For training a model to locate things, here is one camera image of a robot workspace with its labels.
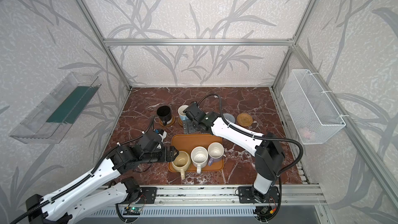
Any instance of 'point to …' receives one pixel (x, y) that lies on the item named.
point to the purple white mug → (215, 150)
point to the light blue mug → (182, 114)
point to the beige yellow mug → (182, 163)
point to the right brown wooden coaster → (180, 121)
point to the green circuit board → (132, 211)
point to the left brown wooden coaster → (168, 125)
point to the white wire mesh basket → (315, 120)
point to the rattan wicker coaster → (244, 120)
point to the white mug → (199, 155)
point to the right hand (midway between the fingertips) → (193, 119)
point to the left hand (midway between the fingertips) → (174, 150)
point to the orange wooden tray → (187, 142)
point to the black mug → (165, 114)
